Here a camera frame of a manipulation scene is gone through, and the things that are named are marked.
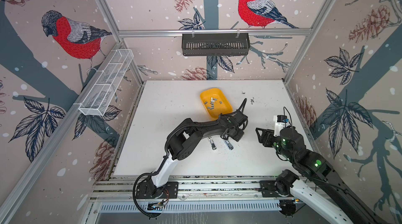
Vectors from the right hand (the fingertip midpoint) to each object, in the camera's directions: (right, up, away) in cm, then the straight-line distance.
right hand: (258, 131), depth 72 cm
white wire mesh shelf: (-76, +14, -2) cm, 78 cm away
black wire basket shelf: (-18, +52, +32) cm, 63 cm away
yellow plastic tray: (-18, +11, +35) cm, 41 cm away
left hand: (-5, -7, +18) cm, 20 cm away
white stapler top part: (-21, -10, +15) cm, 28 cm away
